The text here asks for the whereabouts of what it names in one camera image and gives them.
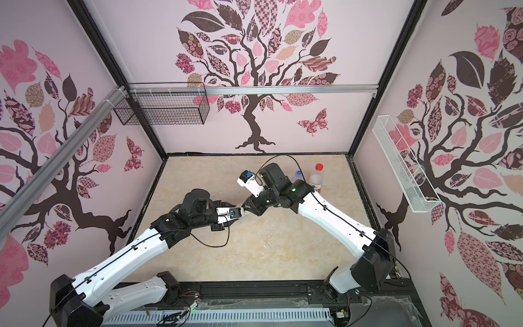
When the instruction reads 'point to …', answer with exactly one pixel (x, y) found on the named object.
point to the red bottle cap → (319, 167)
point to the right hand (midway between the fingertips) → (247, 206)
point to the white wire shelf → (417, 188)
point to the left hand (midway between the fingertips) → (233, 212)
